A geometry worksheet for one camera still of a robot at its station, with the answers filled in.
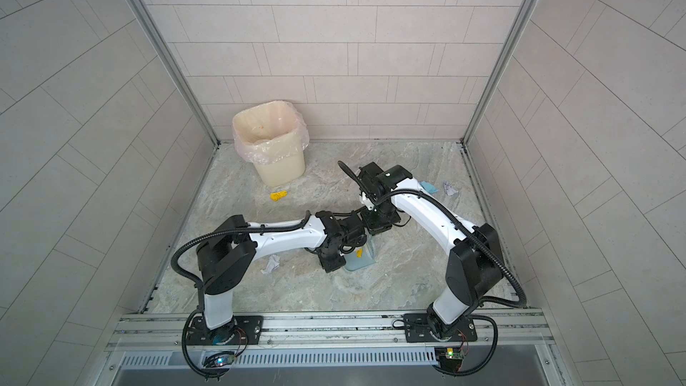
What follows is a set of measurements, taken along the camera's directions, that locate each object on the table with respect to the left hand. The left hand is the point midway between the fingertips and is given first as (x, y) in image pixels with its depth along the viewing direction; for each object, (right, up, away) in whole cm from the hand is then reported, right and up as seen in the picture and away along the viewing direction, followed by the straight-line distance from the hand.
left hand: (339, 261), depth 84 cm
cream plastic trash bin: (-24, +28, +20) cm, 42 cm away
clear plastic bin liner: (-27, +43, +16) cm, 54 cm away
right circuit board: (+30, -19, -16) cm, 39 cm away
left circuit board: (-29, -17, -19) cm, 38 cm away
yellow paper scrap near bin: (-24, +19, +14) cm, 34 cm away
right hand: (+10, +11, -7) cm, 16 cm away
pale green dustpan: (+7, +1, 0) cm, 8 cm away
